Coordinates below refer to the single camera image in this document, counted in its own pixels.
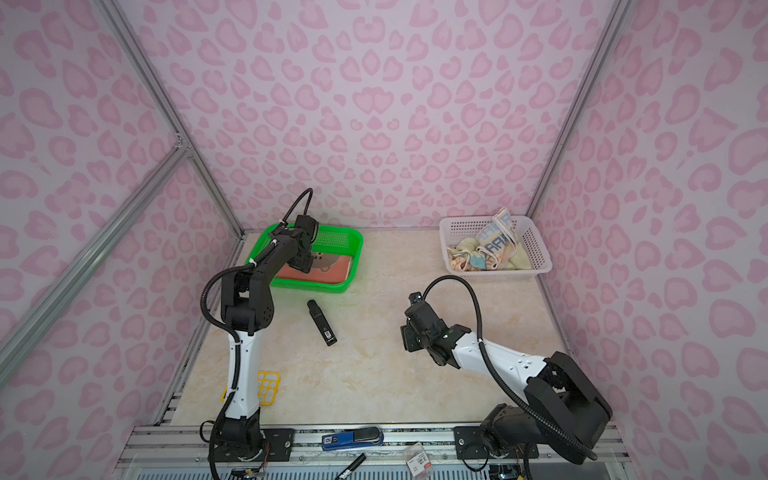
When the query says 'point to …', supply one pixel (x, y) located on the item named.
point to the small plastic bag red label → (417, 461)
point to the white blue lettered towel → (495, 238)
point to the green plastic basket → (336, 241)
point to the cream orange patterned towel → (467, 256)
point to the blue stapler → (361, 437)
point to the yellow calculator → (268, 386)
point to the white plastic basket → (455, 228)
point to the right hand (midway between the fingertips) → (410, 328)
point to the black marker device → (321, 322)
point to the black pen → (352, 467)
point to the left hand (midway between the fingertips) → (295, 256)
